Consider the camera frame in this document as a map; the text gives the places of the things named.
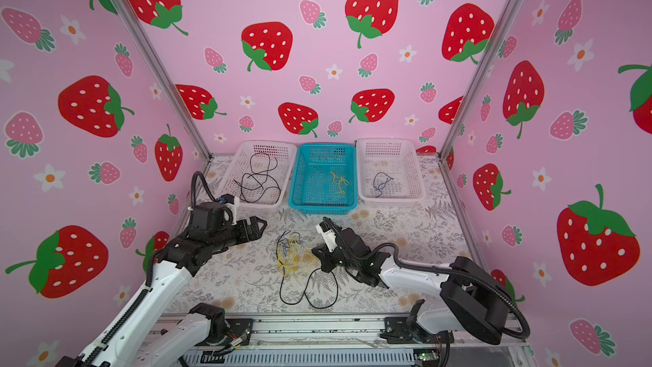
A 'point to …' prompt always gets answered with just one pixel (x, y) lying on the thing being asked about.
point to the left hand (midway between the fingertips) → (256, 224)
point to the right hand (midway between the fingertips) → (310, 252)
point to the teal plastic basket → (323, 179)
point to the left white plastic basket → (259, 175)
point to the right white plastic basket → (389, 172)
